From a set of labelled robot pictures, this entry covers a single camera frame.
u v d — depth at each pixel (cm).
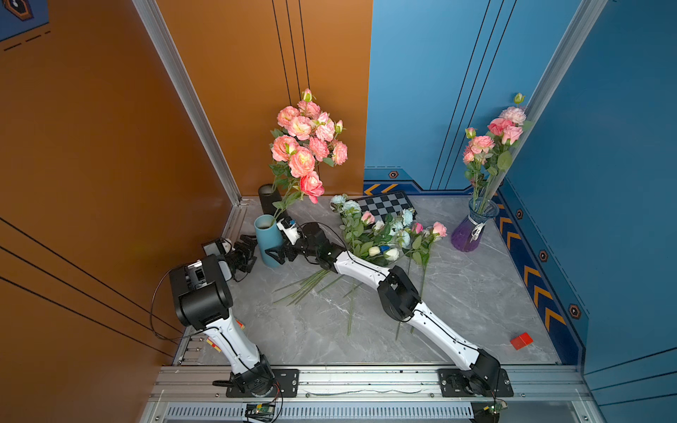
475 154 81
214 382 71
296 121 71
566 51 76
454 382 72
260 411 72
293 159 64
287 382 74
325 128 69
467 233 96
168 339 81
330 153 74
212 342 57
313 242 83
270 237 86
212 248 79
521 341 76
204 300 51
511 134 77
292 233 87
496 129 83
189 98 86
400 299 69
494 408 68
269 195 94
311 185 66
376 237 102
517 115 81
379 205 113
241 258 88
